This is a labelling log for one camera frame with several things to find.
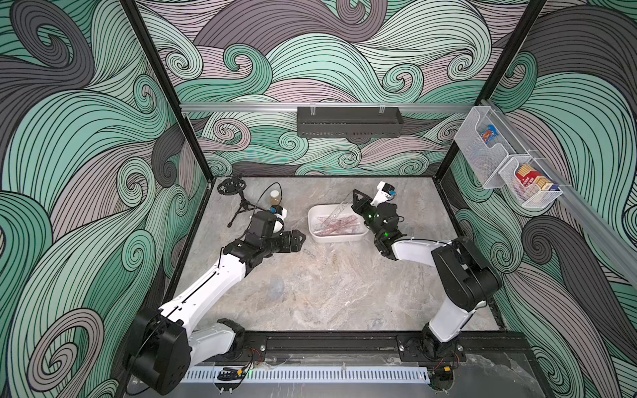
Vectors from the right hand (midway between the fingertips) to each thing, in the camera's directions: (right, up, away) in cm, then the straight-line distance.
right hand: (356, 190), depth 88 cm
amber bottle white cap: (-32, -3, +13) cm, 34 cm away
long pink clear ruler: (-7, -8, +2) cm, 11 cm away
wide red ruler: (-5, -15, +13) cm, 20 cm away
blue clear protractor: (-29, -35, -3) cm, 45 cm away
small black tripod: (-44, +2, -3) cm, 44 cm away
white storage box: (-8, -13, +16) cm, 22 cm away
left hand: (-21, -15, -7) cm, 27 cm away
